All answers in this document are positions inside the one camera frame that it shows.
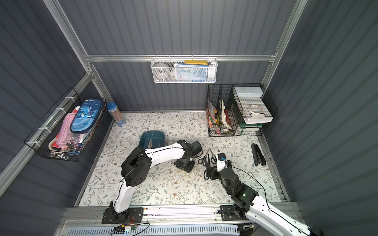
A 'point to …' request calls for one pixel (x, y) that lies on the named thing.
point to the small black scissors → (205, 161)
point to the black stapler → (258, 157)
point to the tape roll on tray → (255, 109)
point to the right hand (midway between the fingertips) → (216, 160)
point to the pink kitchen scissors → (150, 144)
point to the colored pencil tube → (116, 113)
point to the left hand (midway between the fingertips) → (188, 171)
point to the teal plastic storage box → (157, 136)
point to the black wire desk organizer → (238, 109)
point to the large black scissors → (213, 159)
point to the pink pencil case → (65, 136)
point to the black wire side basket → (43, 137)
